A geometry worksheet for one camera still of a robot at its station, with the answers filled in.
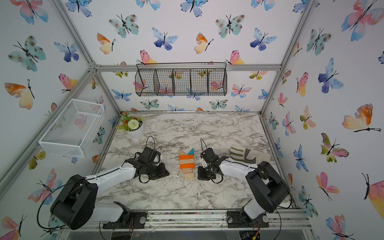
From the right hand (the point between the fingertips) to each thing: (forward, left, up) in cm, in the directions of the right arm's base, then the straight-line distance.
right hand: (198, 176), depth 86 cm
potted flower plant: (+24, +40, +14) cm, 49 cm away
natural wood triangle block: (+15, +12, -1) cm, 19 cm away
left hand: (+1, +16, +1) cm, 16 cm away
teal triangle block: (+17, +6, -2) cm, 18 cm away
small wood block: (+5, +7, -3) cm, 9 cm away
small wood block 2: (+1, +6, -2) cm, 6 cm away
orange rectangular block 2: (+7, +7, -3) cm, 11 cm away
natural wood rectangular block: (+10, +8, -1) cm, 13 cm away
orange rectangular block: (+13, +8, -2) cm, 15 cm away
